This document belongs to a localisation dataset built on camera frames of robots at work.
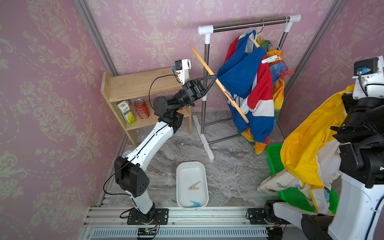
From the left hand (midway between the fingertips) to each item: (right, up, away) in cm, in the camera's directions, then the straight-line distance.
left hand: (216, 83), depth 48 cm
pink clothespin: (-8, -48, +35) cm, 60 cm away
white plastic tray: (-11, -43, +41) cm, 60 cm away
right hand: (+43, -2, -11) cm, 44 cm away
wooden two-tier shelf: (-12, -5, +44) cm, 46 cm away
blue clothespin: (-6, -55, +30) cm, 63 cm away
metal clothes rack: (+9, -11, +65) cm, 67 cm away
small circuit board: (-31, -65, +25) cm, 76 cm away
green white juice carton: (-43, -7, +30) cm, 53 cm away
